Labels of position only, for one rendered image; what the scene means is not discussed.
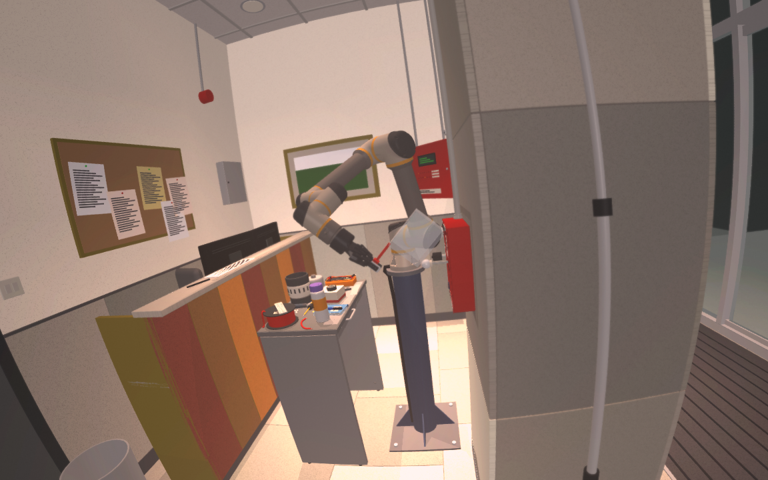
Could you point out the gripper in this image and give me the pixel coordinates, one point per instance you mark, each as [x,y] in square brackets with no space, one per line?
[349,249]

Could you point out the red cover tab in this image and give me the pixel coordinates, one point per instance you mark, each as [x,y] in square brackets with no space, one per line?
[382,251]

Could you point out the clear guard cover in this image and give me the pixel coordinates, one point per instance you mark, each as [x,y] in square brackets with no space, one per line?
[417,230]

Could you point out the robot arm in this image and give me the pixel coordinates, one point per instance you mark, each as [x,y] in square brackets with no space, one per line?
[357,163]

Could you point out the red pull station body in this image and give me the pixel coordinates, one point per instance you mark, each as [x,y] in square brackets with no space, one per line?
[460,266]

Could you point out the red alarm control panel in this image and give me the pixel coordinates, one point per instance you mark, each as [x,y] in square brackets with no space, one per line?
[434,170]

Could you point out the orange multimeter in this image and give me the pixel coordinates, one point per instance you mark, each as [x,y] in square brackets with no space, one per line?
[340,279]

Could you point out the white red small device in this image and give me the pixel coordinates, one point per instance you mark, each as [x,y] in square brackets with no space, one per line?
[335,293]

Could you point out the blue box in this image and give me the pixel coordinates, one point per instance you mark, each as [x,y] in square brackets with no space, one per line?
[338,309]

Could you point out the orange purple canister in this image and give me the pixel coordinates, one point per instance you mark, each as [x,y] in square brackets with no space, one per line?
[318,303]

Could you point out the black grey cylinder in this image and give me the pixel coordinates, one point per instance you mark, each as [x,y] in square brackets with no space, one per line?
[297,286]

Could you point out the framed green picture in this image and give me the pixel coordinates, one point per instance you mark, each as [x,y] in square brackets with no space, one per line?
[320,173]

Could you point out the black monitor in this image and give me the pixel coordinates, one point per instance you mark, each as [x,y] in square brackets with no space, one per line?
[237,246]

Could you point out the grey cabinet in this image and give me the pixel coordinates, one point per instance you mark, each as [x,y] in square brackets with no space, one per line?
[317,386]

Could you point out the black pen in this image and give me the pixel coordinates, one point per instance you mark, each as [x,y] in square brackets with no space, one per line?
[198,282]

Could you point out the grey office chair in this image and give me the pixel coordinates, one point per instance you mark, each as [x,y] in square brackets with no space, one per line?
[187,276]

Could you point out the striped reception desk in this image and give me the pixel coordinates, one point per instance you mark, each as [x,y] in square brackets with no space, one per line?
[204,353]

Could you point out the red ceiling sounder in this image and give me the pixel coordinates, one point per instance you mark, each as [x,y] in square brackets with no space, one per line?
[206,96]

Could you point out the white conduit pipe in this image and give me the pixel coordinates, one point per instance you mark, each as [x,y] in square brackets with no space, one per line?
[602,266]

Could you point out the cork notice board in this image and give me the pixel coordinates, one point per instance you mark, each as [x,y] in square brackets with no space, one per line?
[124,160]

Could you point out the round ceiling light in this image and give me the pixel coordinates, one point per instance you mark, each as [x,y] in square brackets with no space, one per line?
[252,6]

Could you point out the grey waste bin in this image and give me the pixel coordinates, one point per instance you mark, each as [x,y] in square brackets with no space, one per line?
[100,463]

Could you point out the window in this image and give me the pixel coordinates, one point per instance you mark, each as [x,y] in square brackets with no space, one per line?
[757,166]

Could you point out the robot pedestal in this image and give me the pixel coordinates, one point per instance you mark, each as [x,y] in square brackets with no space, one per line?
[417,346]

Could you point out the grey wall box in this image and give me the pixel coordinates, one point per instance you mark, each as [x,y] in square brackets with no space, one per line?
[231,182]

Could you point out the grey light switch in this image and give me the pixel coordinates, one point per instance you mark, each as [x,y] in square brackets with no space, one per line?
[11,288]

